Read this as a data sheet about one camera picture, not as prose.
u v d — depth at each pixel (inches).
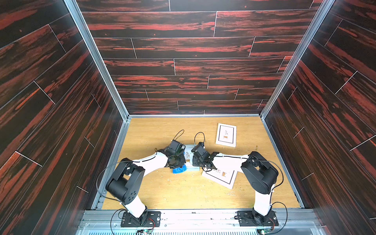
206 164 26.7
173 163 30.4
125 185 17.9
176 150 28.9
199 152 28.9
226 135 42.4
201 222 28.8
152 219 28.9
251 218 26.1
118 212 28.4
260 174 19.3
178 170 34.0
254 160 21.3
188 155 37.7
